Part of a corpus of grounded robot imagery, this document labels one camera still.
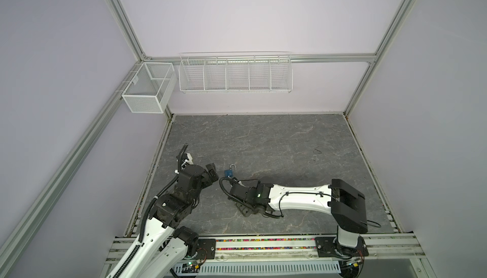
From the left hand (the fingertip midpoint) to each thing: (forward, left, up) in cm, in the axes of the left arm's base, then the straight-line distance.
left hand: (205, 172), depth 74 cm
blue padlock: (+9, -8, -19) cm, 22 cm away
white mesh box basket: (+50, +33, +4) cm, 60 cm away
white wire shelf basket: (+52, -13, +10) cm, 54 cm away
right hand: (-8, -15, -15) cm, 22 cm away
